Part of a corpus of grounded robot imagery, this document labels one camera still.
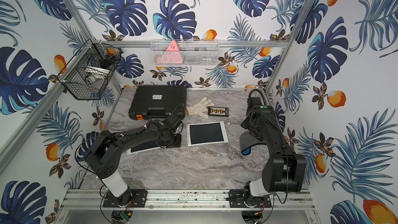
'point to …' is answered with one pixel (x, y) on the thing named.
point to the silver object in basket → (94, 74)
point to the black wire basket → (92, 53)
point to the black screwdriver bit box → (218, 111)
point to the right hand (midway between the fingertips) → (252, 130)
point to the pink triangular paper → (172, 55)
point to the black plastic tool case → (157, 101)
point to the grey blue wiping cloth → (247, 141)
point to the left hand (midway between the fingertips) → (179, 143)
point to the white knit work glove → (200, 108)
